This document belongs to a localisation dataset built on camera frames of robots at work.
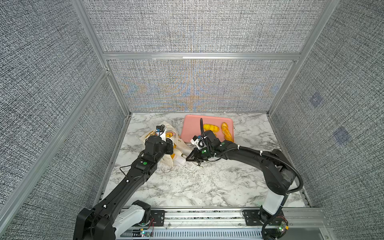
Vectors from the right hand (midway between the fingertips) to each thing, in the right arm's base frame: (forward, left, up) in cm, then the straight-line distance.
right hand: (187, 159), depth 83 cm
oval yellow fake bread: (+29, -15, -6) cm, 33 cm away
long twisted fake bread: (+26, -27, -8) cm, 38 cm away
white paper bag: (+10, +4, -4) cm, 11 cm away
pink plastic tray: (+32, -2, -9) cm, 34 cm away
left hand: (+7, +8, +9) cm, 14 cm away
